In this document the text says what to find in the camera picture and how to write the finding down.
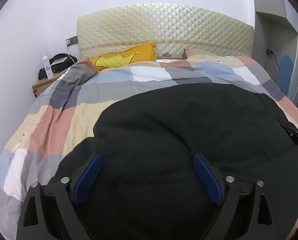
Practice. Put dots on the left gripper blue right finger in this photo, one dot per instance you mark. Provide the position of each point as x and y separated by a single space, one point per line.
218 186

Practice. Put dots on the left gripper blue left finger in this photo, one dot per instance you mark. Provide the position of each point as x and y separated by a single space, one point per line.
83 179

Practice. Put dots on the black puffer jacket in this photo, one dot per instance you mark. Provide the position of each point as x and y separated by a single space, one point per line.
147 187

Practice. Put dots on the checkered patchwork duvet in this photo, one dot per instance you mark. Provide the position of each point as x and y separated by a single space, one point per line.
65 113

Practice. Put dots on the blue chair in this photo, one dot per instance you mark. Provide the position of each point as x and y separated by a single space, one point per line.
285 73

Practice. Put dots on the wooden nightstand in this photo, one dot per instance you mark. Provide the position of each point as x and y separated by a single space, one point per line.
43 84

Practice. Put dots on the white spray bottle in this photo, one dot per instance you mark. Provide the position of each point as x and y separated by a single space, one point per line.
47 66

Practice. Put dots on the grey wardrobe cabinet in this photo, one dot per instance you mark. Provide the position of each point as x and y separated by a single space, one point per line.
276 34

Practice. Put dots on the black bag on nightstand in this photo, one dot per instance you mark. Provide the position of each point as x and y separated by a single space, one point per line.
58 63

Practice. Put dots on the yellow pillow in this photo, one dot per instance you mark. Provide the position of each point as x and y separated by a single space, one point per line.
144 52

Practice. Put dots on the cream quilted headboard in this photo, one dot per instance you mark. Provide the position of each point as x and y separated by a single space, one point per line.
171 26

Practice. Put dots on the wall socket panel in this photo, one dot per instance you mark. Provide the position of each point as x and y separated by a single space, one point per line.
71 41

